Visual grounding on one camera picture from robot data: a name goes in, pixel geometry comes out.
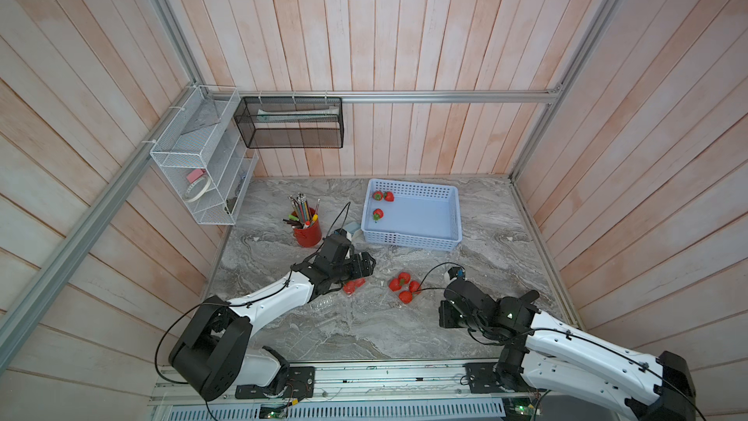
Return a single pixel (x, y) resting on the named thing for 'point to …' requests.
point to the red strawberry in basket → (378, 213)
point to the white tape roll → (197, 188)
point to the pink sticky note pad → (195, 174)
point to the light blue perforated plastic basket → (412, 214)
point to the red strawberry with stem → (414, 287)
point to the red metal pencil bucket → (309, 237)
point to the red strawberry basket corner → (378, 195)
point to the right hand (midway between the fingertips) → (436, 309)
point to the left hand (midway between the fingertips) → (365, 269)
